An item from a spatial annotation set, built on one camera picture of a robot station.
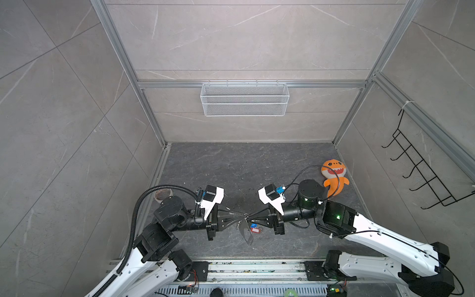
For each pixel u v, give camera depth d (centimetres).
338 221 45
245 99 101
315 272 73
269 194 45
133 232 43
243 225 52
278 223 46
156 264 46
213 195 44
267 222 51
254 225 54
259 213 51
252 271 75
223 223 49
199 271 73
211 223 45
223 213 49
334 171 98
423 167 67
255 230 83
